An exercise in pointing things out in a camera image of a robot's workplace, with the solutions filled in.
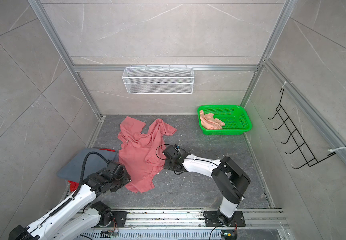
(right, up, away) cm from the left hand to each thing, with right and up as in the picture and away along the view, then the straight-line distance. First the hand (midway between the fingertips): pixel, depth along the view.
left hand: (128, 175), depth 82 cm
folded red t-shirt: (-32, -7, +2) cm, 33 cm away
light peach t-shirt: (+51, +30, +25) cm, 64 cm away
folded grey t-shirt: (-30, +2, -1) cm, 30 cm away
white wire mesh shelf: (+14, +59, +19) cm, 64 cm away
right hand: (+21, +4, +8) cm, 23 cm away
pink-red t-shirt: (+1, +11, +16) cm, 19 cm away
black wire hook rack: (+82, +16, -18) cm, 86 cm away
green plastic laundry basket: (+75, +31, +33) cm, 88 cm away
